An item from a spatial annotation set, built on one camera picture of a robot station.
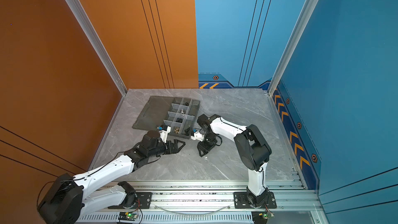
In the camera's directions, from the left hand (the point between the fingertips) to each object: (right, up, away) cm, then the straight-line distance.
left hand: (180, 143), depth 82 cm
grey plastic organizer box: (-4, +14, +22) cm, 27 cm away
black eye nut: (-4, +11, +20) cm, 23 cm away
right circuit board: (+39, -31, -12) cm, 51 cm away
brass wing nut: (-5, +5, +15) cm, 16 cm away
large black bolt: (+2, +4, +14) cm, 15 cm away
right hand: (+12, -6, +5) cm, 14 cm away
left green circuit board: (-23, -31, -11) cm, 40 cm away
